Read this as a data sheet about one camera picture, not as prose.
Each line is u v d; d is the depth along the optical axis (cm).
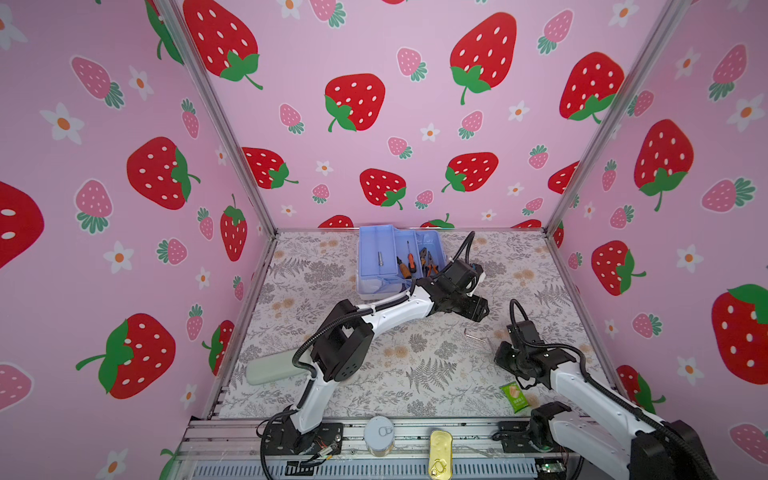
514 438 74
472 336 93
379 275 93
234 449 73
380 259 98
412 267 98
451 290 69
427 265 109
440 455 69
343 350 51
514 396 80
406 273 97
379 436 70
